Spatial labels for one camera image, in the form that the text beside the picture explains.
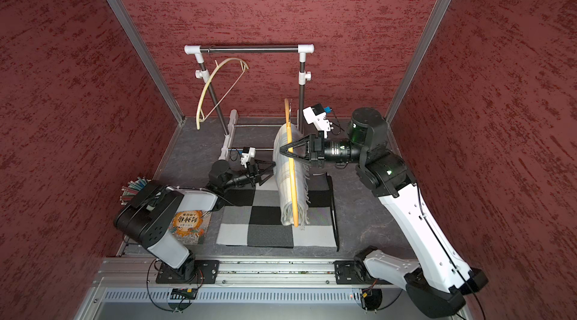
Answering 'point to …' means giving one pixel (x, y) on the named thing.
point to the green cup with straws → (130, 190)
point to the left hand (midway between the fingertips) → (275, 171)
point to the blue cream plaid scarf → (282, 173)
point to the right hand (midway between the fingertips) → (281, 160)
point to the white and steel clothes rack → (228, 146)
